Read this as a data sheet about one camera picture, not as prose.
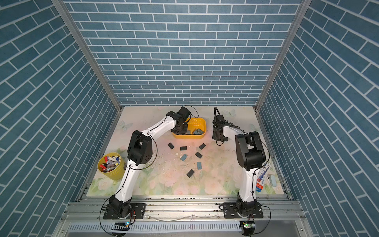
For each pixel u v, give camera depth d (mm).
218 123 830
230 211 736
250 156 536
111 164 791
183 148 964
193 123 1113
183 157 937
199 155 938
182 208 761
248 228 734
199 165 903
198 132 1025
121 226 722
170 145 988
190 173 866
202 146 985
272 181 819
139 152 605
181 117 786
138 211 738
